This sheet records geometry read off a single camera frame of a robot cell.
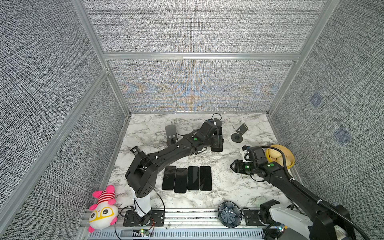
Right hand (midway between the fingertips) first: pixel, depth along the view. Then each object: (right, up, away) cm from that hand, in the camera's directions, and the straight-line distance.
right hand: (234, 165), depth 84 cm
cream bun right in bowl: (+32, +4, +2) cm, 32 cm away
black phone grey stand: (-30, -10, +4) cm, 32 cm away
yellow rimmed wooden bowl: (+34, +7, +9) cm, 36 cm away
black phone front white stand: (-37, -7, +2) cm, 38 cm away
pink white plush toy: (-64, -18, -15) cm, 69 cm away
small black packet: (-60, +7, +13) cm, 62 cm away
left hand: (-9, +15, -1) cm, 17 cm away
